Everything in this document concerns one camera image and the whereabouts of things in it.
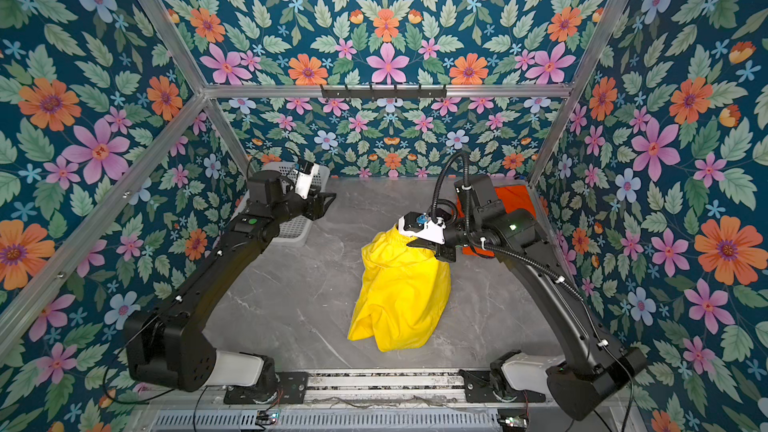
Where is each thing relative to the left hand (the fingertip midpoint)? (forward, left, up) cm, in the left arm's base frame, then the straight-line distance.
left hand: (329, 182), depth 78 cm
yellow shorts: (-26, -19, -14) cm, 35 cm away
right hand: (-19, -21, +2) cm, 28 cm away
